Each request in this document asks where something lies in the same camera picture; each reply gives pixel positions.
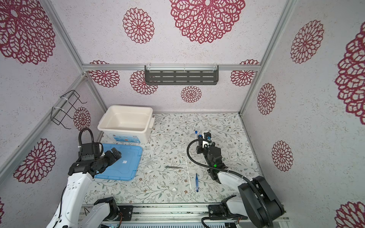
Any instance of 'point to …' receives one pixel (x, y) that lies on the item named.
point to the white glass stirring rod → (188, 174)
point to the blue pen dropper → (196, 182)
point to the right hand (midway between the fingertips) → (201, 134)
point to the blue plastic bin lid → (125, 168)
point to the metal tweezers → (169, 166)
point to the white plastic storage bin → (126, 124)
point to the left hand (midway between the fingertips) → (115, 160)
